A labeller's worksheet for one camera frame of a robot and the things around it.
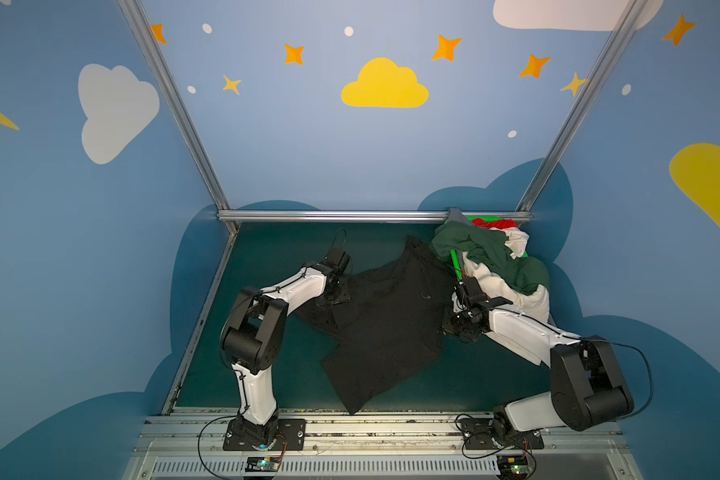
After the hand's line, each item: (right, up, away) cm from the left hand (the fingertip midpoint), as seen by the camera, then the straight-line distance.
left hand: (345, 297), depth 96 cm
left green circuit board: (-19, -37, -25) cm, 48 cm away
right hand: (+31, -7, -5) cm, 33 cm away
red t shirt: (+58, +26, +15) cm, 66 cm away
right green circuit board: (+43, -38, -24) cm, 62 cm away
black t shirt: (+16, -7, -2) cm, 17 cm away
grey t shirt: (+41, +29, +16) cm, 53 cm away
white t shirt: (+47, +4, -6) cm, 48 cm away
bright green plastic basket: (+37, +14, +5) cm, 40 cm away
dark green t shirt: (+50, +16, +6) cm, 53 cm away
